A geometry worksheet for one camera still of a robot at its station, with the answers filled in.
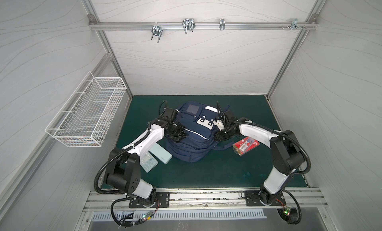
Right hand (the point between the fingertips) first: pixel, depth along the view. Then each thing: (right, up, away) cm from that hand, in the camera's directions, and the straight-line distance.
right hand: (218, 134), depth 92 cm
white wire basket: (-67, +12, -23) cm, 72 cm away
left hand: (-16, +3, -8) cm, 18 cm away
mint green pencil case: (-35, -11, -4) cm, 37 cm away
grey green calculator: (-42, -14, -8) cm, 45 cm away
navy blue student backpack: (-12, -4, -8) cm, 15 cm away
